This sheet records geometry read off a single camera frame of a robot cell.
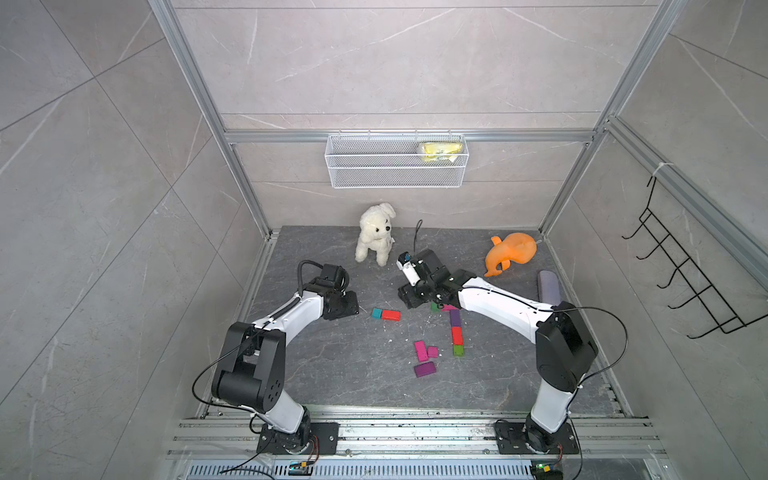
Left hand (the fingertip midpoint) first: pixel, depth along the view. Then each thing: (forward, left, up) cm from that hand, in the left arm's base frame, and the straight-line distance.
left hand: (355, 302), depth 93 cm
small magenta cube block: (-15, -24, -5) cm, 28 cm away
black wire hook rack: (-22, -78, +28) cm, 85 cm away
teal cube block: (-1, -7, -5) cm, 8 cm away
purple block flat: (-19, -21, -6) cm, 29 cm away
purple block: (-3, -32, -6) cm, 33 cm away
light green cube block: (-14, -31, -5) cm, 35 cm away
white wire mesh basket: (+41, -13, +24) cm, 49 cm away
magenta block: (-14, -20, -5) cm, 25 cm away
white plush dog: (+20, -7, +11) cm, 24 cm away
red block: (-1, -11, -7) cm, 13 cm away
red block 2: (-9, -32, -7) cm, 34 cm away
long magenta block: (-15, -24, +22) cm, 36 cm away
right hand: (+1, -17, +5) cm, 18 cm away
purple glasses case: (+6, -66, -4) cm, 66 cm away
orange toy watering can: (+21, -58, 0) cm, 62 cm away
